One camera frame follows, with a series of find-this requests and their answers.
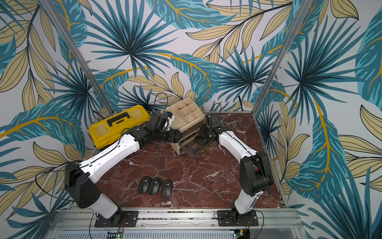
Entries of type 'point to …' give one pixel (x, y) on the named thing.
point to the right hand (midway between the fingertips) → (201, 130)
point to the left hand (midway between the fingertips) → (176, 136)
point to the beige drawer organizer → (188, 116)
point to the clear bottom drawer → (192, 148)
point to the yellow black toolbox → (109, 131)
